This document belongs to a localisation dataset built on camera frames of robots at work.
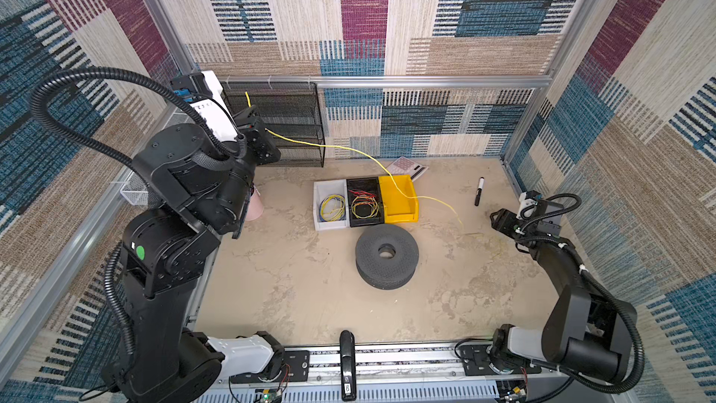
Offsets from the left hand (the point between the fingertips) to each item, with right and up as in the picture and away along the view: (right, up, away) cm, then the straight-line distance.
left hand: (258, 104), depth 44 cm
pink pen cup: (-21, -20, +55) cm, 62 cm away
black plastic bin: (+20, -12, +69) cm, 72 cm away
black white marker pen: (+63, -12, +67) cm, 93 cm away
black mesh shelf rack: (-10, +15, +61) cm, 64 cm away
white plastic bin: (+2, -14, +61) cm, 62 cm away
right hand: (+59, -23, +44) cm, 77 cm away
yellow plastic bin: (+29, -21, +61) cm, 70 cm away
